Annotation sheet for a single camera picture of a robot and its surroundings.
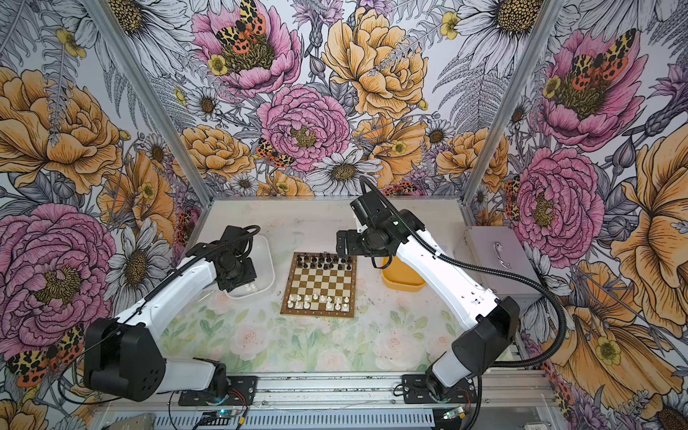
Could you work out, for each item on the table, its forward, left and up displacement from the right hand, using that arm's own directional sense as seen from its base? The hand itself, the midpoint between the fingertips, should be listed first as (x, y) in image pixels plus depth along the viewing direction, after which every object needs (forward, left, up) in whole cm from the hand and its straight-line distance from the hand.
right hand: (354, 256), depth 75 cm
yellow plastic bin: (+7, -16, -24) cm, 29 cm away
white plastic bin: (+13, +32, -18) cm, 39 cm away
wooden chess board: (+4, +11, -22) cm, 25 cm away
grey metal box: (+6, -45, -7) cm, 46 cm away
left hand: (-1, +34, -13) cm, 36 cm away
